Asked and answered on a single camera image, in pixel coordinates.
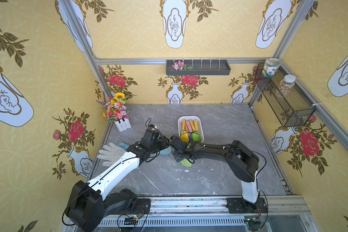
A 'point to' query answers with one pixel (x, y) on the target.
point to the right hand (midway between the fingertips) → (180, 149)
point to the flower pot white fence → (116, 111)
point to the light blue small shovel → (166, 151)
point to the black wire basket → (293, 105)
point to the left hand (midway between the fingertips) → (162, 140)
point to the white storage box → (190, 118)
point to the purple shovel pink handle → (189, 129)
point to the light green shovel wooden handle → (186, 163)
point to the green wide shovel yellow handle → (195, 136)
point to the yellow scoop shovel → (184, 135)
